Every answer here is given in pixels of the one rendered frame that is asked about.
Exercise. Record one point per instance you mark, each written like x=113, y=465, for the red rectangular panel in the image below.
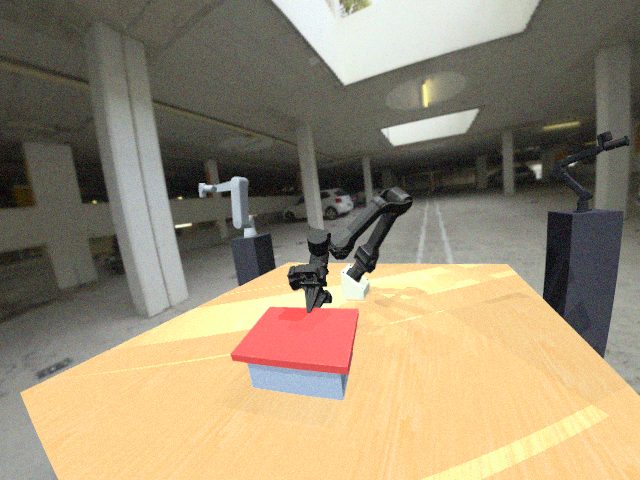
x=289, y=337

